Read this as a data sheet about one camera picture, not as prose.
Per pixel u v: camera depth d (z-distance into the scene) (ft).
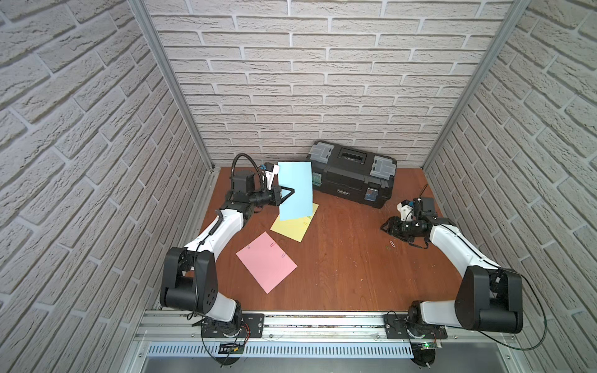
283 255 2.94
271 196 2.41
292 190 2.66
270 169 2.45
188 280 1.44
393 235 2.61
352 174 3.16
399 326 2.39
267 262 2.89
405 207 2.68
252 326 2.41
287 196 2.60
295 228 3.20
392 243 3.02
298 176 2.71
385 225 2.73
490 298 1.45
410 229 2.43
